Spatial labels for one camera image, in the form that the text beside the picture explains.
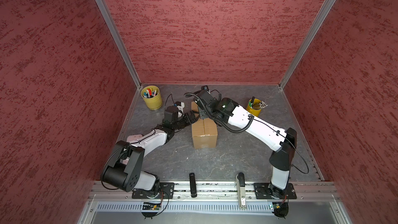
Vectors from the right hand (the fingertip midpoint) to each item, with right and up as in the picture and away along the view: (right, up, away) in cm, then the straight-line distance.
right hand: (204, 111), depth 78 cm
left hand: (-5, -5, +10) cm, 12 cm away
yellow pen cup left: (-34, +8, +19) cm, 39 cm away
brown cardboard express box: (0, -10, 0) cm, 10 cm away
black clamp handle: (-6, -36, -4) cm, 37 cm away
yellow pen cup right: (+32, +2, +19) cm, 38 cm away
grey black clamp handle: (+18, -37, -5) cm, 42 cm away
